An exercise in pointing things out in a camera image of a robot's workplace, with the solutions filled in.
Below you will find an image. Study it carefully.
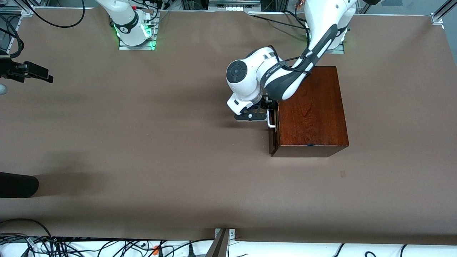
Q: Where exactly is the wooden drawer with white handle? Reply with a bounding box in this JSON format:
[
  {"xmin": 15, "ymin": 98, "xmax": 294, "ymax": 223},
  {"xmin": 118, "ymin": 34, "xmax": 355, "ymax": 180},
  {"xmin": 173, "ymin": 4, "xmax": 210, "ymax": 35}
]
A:
[{"xmin": 266, "ymin": 104, "xmax": 281, "ymax": 155}]

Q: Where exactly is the dark brown wooden cabinet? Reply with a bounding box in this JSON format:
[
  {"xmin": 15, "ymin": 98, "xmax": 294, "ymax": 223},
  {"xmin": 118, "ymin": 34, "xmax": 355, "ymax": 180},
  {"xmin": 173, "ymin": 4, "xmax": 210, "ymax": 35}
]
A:
[{"xmin": 268, "ymin": 66, "xmax": 349, "ymax": 158}]

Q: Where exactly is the black cylindrical object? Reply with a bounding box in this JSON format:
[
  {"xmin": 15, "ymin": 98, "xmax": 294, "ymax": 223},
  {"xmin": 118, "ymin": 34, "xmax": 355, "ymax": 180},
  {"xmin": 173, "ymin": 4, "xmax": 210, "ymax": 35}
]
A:
[{"xmin": 0, "ymin": 172, "xmax": 39, "ymax": 198}]

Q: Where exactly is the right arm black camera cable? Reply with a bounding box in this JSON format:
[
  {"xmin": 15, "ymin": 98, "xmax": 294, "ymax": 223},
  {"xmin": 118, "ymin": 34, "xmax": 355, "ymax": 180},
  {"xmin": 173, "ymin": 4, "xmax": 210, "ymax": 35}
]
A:
[{"xmin": 0, "ymin": 14, "xmax": 25, "ymax": 59}]

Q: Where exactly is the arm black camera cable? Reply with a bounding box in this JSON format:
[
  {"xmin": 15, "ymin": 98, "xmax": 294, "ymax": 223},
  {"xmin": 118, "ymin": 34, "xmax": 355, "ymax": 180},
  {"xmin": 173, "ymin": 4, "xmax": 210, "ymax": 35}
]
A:
[
  {"xmin": 266, "ymin": 45, "xmax": 315, "ymax": 75},
  {"xmin": 0, "ymin": 14, "xmax": 25, "ymax": 59}
]

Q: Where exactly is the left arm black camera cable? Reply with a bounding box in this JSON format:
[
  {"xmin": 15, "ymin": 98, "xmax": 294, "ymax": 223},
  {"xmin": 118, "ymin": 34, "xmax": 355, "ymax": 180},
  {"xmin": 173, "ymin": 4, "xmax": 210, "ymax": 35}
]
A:
[{"xmin": 266, "ymin": 45, "xmax": 315, "ymax": 75}]

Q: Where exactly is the aluminium table frame corner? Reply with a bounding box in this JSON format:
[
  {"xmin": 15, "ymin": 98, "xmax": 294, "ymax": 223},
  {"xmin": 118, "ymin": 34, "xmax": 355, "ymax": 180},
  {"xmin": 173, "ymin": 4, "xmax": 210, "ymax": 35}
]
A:
[{"xmin": 0, "ymin": 4, "xmax": 36, "ymax": 54}]

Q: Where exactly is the black cable across table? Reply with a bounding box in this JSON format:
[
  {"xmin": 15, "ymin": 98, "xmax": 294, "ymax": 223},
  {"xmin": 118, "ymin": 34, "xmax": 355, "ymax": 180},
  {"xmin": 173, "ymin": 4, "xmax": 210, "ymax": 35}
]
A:
[{"xmin": 250, "ymin": 12, "xmax": 310, "ymax": 40}]

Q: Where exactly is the black looping cable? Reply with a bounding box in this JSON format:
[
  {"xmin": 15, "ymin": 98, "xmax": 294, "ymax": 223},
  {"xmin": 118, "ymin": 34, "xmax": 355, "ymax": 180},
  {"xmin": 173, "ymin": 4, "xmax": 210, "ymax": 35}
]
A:
[{"xmin": 32, "ymin": 0, "xmax": 86, "ymax": 28}]

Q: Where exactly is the silver aluminium rack frame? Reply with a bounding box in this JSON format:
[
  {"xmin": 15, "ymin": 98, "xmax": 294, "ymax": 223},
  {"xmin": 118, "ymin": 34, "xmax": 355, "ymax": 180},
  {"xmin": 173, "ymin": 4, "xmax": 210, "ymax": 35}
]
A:
[{"xmin": 208, "ymin": 0, "xmax": 262, "ymax": 7}]

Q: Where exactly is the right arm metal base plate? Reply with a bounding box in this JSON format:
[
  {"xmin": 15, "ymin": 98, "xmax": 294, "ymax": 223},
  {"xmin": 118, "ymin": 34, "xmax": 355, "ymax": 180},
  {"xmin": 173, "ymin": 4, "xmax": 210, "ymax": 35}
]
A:
[{"xmin": 119, "ymin": 12, "xmax": 159, "ymax": 50}]

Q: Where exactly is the aluminium profile with bracket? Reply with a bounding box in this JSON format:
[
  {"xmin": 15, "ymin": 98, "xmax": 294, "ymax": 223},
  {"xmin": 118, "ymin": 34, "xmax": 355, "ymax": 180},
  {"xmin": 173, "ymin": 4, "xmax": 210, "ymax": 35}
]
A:
[{"xmin": 205, "ymin": 228, "xmax": 236, "ymax": 257}]

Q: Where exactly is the tangle of black cables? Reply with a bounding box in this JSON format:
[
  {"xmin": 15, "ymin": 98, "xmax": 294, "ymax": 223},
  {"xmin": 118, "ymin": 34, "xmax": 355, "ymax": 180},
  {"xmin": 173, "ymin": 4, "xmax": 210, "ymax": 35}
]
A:
[{"xmin": 0, "ymin": 218, "xmax": 215, "ymax": 257}]

